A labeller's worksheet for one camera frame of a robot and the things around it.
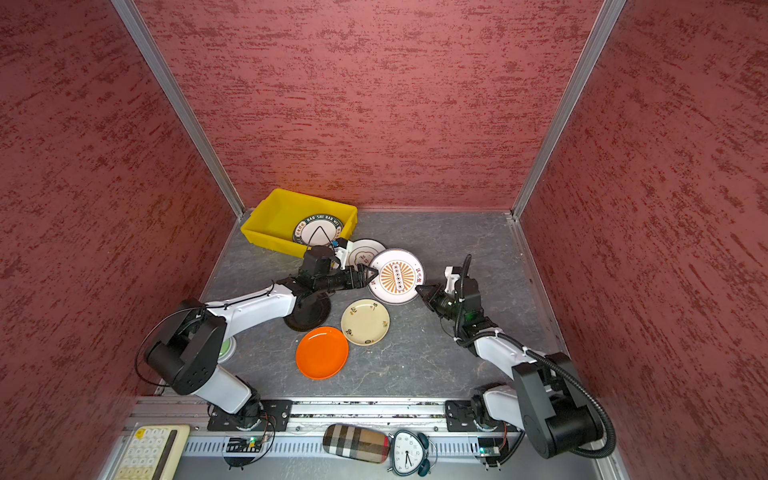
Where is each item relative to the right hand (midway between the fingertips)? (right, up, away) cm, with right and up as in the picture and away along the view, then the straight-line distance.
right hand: (411, 293), depth 85 cm
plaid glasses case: (-14, -32, -17) cm, 39 cm away
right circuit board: (+18, -35, -14) cm, 42 cm away
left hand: (-12, +4, +1) cm, 13 cm away
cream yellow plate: (-14, -10, +5) cm, 18 cm away
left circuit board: (-42, -35, -14) cm, 56 cm away
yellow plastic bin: (-53, +23, +28) cm, 64 cm away
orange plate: (-26, -17, -1) cm, 31 cm away
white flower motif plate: (-16, +11, +21) cm, 29 cm away
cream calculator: (-61, -34, -18) cm, 72 cm away
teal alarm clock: (-1, -33, -19) cm, 38 cm away
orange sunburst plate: (-3, +5, +4) cm, 7 cm away
